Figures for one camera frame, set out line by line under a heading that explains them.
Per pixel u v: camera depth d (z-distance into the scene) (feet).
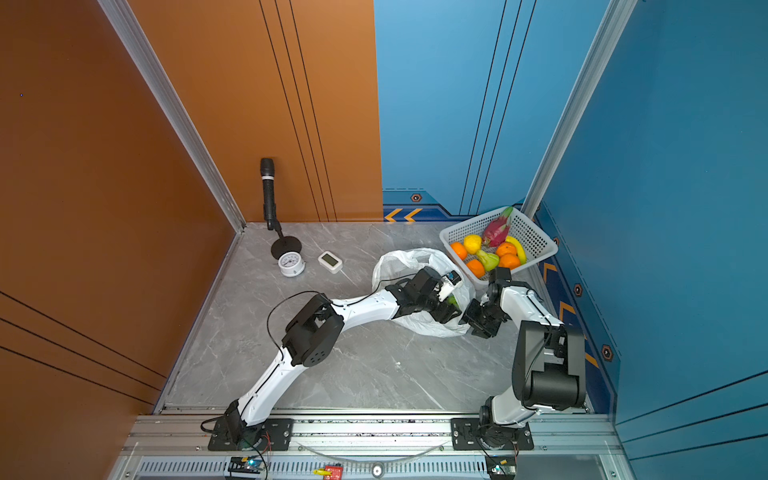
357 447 2.38
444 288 2.68
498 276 2.50
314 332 1.95
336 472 2.20
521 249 3.56
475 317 2.58
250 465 2.31
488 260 3.34
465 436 2.38
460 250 3.43
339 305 2.00
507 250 3.47
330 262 3.45
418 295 2.52
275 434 2.42
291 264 3.38
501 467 2.31
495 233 3.46
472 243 3.47
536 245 3.49
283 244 3.66
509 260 3.33
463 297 2.87
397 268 3.20
